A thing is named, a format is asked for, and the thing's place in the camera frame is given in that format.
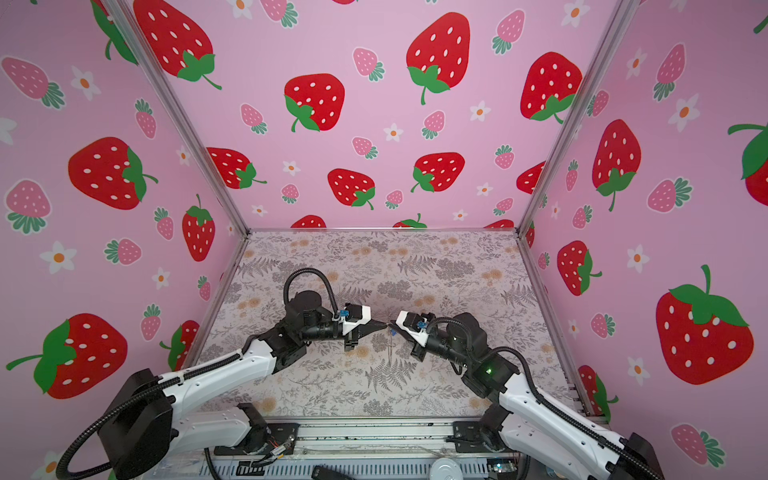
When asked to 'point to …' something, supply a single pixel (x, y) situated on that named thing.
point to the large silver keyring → (390, 344)
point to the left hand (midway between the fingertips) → (384, 323)
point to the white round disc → (446, 469)
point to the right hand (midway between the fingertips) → (392, 321)
